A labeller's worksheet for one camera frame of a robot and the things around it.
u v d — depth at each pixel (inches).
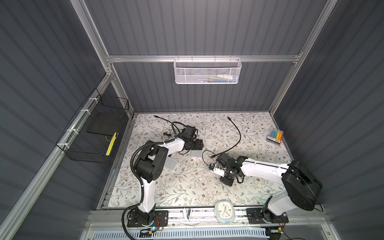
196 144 35.0
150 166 20.9
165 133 42.2
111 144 27.3
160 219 28.4
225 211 29.0
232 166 25.7
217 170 31.1
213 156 37.3
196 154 37.5
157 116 47.0
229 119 45.8
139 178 20.9
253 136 41.8
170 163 36.0
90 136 28.4
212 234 30.3
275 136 41.1
